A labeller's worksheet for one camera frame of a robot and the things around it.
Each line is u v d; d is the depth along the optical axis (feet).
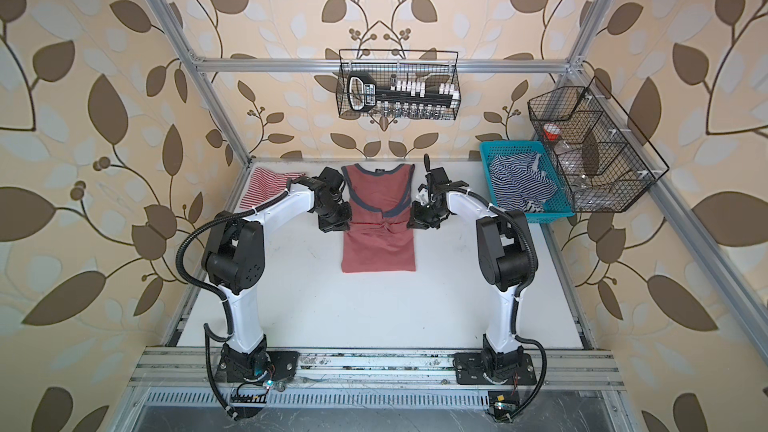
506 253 1.75
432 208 2.53
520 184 3.56
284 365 2.43
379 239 3.12
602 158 2.40
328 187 2.42
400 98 2.77
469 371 2.38
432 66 2.98
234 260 1.70
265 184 3.65
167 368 2.51
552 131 2.60
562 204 3.23
